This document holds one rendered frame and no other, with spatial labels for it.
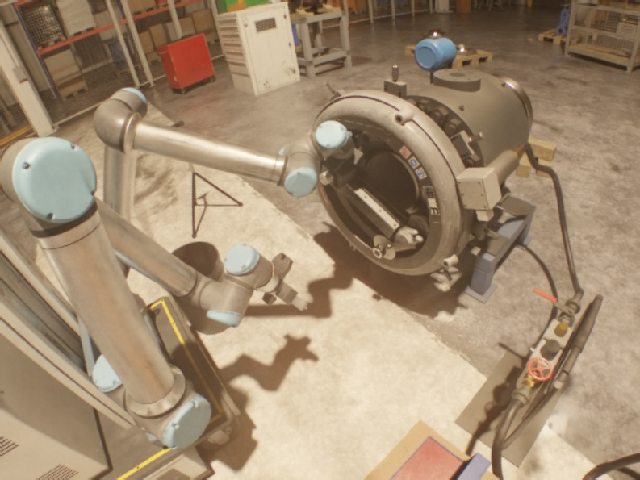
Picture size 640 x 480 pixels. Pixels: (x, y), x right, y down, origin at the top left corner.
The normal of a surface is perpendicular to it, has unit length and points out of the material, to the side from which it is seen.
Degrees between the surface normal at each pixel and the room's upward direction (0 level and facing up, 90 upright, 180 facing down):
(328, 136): 47
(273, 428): 0
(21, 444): 90
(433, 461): 0
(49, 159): 83
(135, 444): 0
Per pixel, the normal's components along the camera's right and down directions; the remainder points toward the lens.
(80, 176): 0.87, 0.12
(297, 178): 0.18, 0.68
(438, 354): -0.12, -0.73
